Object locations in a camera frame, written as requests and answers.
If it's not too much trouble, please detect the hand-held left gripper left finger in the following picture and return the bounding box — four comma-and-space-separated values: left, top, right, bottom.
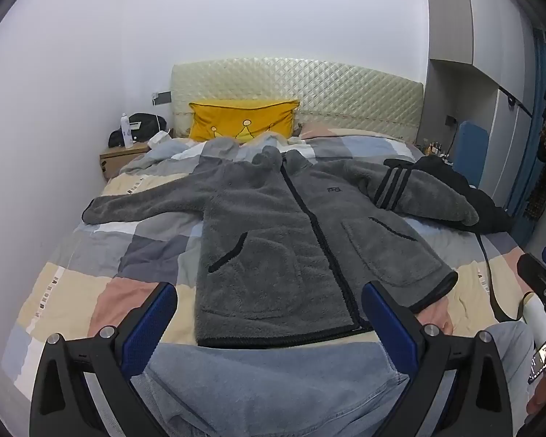
29, 281, 179, 437

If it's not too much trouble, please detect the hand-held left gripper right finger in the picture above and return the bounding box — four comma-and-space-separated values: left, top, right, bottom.
361, 280, 516, 437

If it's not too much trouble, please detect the grey fleece zip jacket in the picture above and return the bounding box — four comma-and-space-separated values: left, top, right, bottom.
82, 137, 480, 351

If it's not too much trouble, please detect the lit smartphone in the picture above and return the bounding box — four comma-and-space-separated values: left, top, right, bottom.
527, 340, 546, 384

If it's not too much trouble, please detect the patchwork checked quilt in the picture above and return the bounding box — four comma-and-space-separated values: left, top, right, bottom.
0, 125, 546, 420

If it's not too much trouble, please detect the black jacket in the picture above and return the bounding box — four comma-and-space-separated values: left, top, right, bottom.
383, 155, 515, 234

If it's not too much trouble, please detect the wooden nightstand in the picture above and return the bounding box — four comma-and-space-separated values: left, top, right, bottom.
99, 142, 151, 183

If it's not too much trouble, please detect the black bag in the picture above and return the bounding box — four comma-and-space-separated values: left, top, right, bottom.
108, 113, 168, 149

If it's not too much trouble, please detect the yellow crown-print pillow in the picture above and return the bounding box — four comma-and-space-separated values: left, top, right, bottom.
189, 99, 301, 143

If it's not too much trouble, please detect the grey wardrobe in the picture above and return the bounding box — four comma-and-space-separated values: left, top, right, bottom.
425, 0, 546, 219

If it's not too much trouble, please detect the cream quilted headboard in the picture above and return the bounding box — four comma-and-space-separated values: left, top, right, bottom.
170, 57, 425, 144

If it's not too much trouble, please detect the black strap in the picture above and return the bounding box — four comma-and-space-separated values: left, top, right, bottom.
475, 231, 536, 324

